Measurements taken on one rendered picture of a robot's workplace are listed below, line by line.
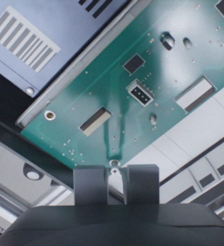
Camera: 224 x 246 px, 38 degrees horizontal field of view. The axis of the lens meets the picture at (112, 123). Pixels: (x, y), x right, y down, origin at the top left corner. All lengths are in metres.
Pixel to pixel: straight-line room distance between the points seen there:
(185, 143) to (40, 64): 0.09
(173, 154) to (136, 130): 0.04
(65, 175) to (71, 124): 0.03
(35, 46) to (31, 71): 0.01
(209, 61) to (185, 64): 0.01
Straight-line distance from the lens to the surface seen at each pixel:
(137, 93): 0.16
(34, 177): 0.67
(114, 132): 0.18
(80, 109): 0.17
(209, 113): 0.19
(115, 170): 0.19
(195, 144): 0.20
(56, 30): 0.16
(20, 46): 0.17
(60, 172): 0.19
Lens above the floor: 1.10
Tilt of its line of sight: 23 degrees up
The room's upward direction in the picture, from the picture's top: 131 degrees counter-clockwise
